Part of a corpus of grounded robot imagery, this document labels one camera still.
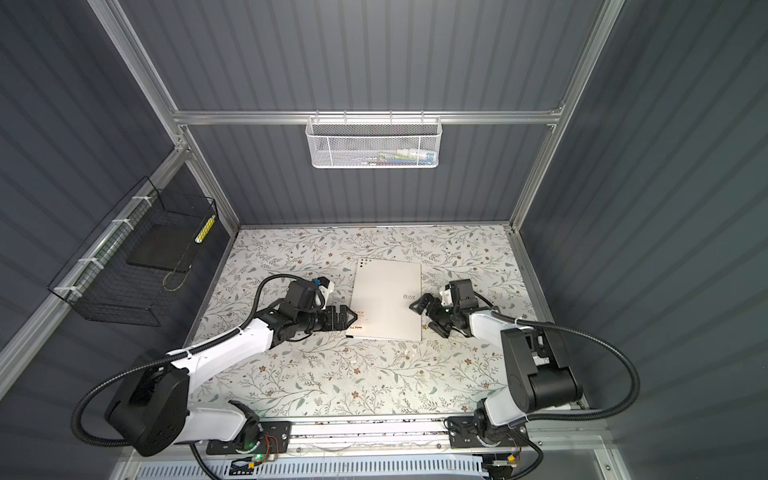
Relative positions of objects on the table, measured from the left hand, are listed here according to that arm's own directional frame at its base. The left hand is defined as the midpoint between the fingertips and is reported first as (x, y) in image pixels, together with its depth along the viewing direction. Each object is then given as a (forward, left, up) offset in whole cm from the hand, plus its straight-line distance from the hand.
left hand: (347, 317), depth 86 cm
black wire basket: (+7, +51, +19) cm, 55 cm away
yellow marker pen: (+19, +38, +19) cm, 46 cm away
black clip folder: (+12, -11, -7) cm, 17 cm away
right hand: (+2, -23, -5) cm, 24 cm away
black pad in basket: (+12, +44, +20) cm, 50 cm away
